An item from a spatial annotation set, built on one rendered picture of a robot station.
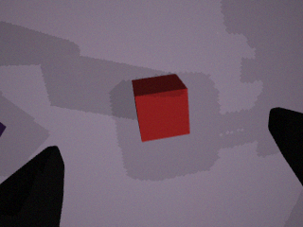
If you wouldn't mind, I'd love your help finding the red block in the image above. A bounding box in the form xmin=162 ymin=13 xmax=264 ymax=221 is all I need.
xmin=132 ymin=75 xmax=189 ymax=143

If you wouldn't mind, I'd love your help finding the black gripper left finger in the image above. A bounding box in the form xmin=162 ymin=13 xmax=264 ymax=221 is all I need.
xmin=0 ymin=145 xmax=65 ymax=227

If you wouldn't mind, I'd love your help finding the purple block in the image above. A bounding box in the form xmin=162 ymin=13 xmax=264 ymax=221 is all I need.
xmin=0 ymin=122 xmax=7 ymax=137

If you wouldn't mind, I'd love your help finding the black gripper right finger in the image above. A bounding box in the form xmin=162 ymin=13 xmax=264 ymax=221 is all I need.
xmin=268 ymin=107 xmax=303 ymax=184

